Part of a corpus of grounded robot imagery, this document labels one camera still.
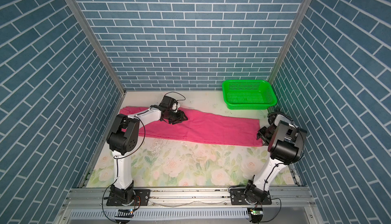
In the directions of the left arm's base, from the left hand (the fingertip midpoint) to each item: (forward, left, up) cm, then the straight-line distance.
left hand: (188, 119), depth 99 cm
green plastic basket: (+27, -46, -3) cm, 53 cm away
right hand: (-13, -47, -4) cm, 49 cm away
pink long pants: (-6, -31, -3) cm, 31 cm away
